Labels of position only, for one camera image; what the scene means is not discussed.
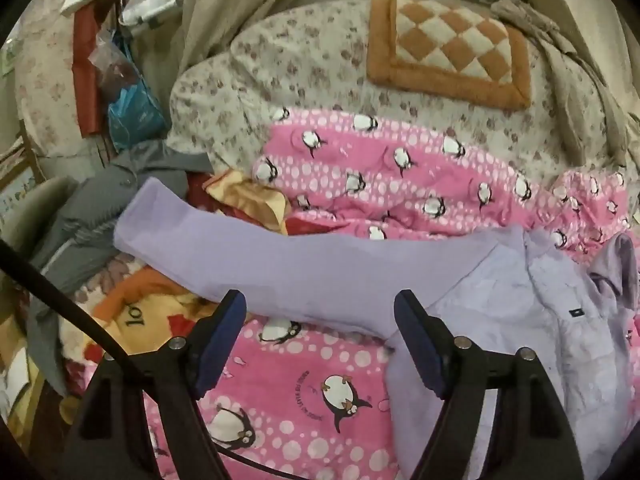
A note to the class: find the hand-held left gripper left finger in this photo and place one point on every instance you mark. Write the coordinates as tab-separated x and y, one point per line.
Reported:
226	340

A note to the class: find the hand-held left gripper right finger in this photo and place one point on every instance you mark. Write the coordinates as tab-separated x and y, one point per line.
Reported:
417	341

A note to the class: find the lavender jacket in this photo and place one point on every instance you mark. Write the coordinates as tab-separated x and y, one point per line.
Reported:
325	270

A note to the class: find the orange yellow cartoon blanket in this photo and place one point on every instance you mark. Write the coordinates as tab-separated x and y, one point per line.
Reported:
150	310

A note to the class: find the pink penguin print blanket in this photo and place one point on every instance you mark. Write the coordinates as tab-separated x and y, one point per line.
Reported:
380	160

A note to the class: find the grey striped shirt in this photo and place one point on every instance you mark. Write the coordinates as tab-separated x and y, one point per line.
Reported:
100	200

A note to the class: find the blue plastic bag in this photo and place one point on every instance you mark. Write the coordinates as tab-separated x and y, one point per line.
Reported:
135	110

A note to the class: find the orange checkered cushion mat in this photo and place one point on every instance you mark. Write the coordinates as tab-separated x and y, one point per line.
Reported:
385	71

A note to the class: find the red cloth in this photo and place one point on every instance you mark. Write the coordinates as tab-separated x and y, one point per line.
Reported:
85	85

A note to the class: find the floral bed sheet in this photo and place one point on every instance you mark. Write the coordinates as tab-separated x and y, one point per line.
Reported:
310	60

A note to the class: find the beige garment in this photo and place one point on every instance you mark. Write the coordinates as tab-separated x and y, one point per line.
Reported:
575	90

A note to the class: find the clear plastic bag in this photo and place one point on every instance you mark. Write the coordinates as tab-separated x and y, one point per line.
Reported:
107	57

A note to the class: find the beige curtain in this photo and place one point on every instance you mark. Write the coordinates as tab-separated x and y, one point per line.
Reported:
225	5

